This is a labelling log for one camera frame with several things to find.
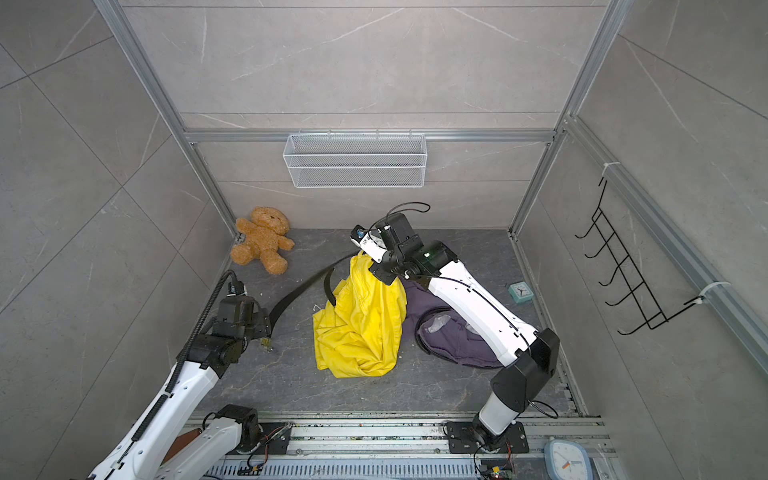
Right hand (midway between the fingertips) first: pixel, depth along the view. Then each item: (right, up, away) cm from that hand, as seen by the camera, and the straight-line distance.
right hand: (383, 256), depth 76 cm
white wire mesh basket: (-10, +33, +24) cm, 42 cm away
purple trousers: (+17, -24, +14) cm, 33 cm away
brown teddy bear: (-45, +7, +31) cm, 55 cm away
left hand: (-36, -16, +3) cm, 39 cm away
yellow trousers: (-6, -21, +4) cm, 22 cm away
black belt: (+10, -24, +11) cm, 28 cm away
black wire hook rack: (+57, -9, -12) cm, 59 cm away
